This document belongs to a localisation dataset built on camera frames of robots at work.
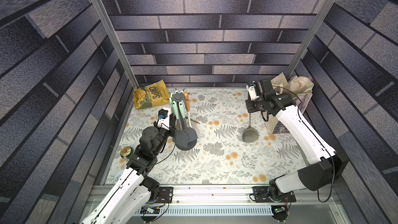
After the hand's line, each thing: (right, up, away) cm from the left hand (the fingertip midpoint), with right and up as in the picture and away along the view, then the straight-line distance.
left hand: (174, 113), depth 71 cm
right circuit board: (+51, -48, +2) cm, 70 cm away
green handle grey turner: (+7, -11, +10) cm, 16 cm away
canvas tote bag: (+75, +14, +26) cm, 81 cm away
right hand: (+38, +5, +9) cm, 40 cm away
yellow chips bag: (-21, +10, +35) cm, 42 cm away
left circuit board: (-14, -45, 0) cm, 47 cm away
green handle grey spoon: (+42, -14, +20) cm, 49 cm away
